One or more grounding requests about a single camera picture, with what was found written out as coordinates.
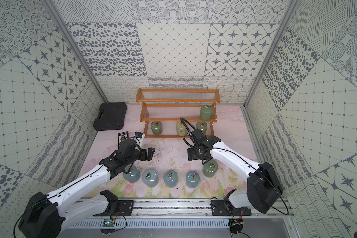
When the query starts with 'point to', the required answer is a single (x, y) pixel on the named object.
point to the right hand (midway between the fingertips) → (198, 157)
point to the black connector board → (122, 136)
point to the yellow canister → (181, 130)
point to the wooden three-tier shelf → (191, 113)
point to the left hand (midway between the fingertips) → (151, 148)
